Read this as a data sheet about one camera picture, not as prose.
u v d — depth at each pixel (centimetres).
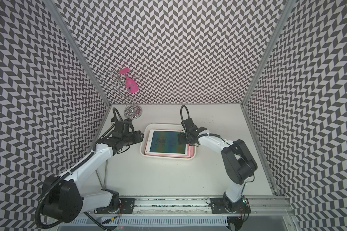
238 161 47
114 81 107
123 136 65
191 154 89
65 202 39
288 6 66
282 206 77
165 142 94
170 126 99
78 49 87
